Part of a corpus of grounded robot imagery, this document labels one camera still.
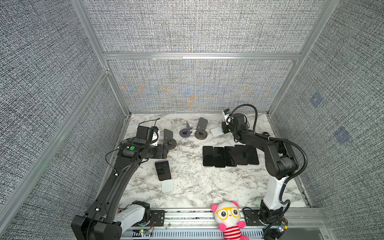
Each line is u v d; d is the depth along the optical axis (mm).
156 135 607
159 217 733
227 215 677
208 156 977
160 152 652
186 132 1064
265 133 1056
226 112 874
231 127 864
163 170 777
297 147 497
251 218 729
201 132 1018
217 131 1027
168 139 964
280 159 531
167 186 837
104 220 374
